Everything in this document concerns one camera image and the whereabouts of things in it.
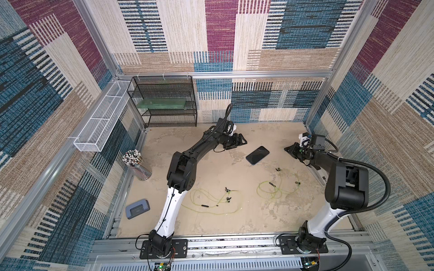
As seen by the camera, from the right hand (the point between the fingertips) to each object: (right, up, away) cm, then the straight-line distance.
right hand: (287, 150), depth 97 cm
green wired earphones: (-47, -25, -9) cm, 54 cm away
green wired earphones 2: (-7, -23, -7) cm, 25 cm away
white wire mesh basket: (-106, +11, -3) cm, 106 cm away
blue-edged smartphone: (-14, -3, +10) cm, 18 cm away
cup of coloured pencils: (-79, -3, -15) cm, 80 cm away
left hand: (-24, +4, 0) cm, 25 cm away
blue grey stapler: (-78, -27, -14) cm, 84 cm away
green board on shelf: (-71, +27, +3) cm, 76 cm away
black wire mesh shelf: (-70, +37, +4) cm, 80 cm away
